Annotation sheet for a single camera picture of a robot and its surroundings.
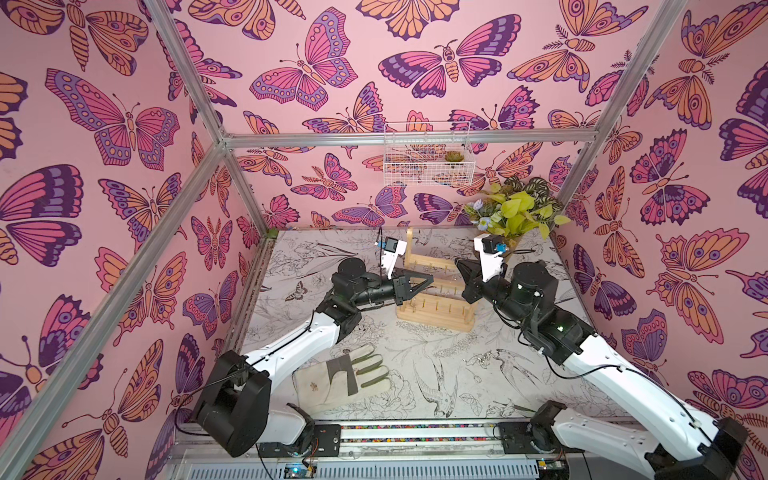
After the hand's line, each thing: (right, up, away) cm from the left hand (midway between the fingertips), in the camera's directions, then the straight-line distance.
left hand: (434, 281), depth 68 cm
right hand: (+6, +6, 0) cm, 8 cm away
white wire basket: (-2, +39, +29) cm, 49 cm away
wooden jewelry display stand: (+6, -8, +22) cm, 24 cm away
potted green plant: (+29, +21, +24) cm, 43 cm away
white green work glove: (-25, -29, +15) cm, 41 cm away
